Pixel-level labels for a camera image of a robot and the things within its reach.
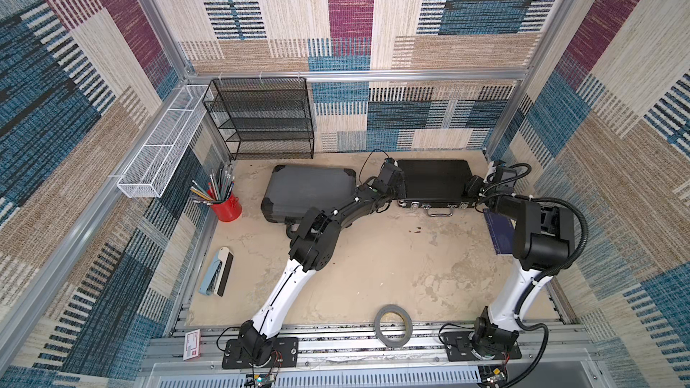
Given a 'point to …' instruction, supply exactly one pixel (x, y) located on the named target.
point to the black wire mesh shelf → (262, 118)
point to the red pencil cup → (228, 210)
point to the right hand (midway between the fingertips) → (472, 185)
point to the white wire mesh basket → (154, 162)
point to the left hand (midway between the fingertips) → (410, 191)
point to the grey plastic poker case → (292, 189)
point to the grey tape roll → (409, 324)
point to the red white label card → (191, 345)
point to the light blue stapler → (216, 277)
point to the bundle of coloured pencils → (217, 190)
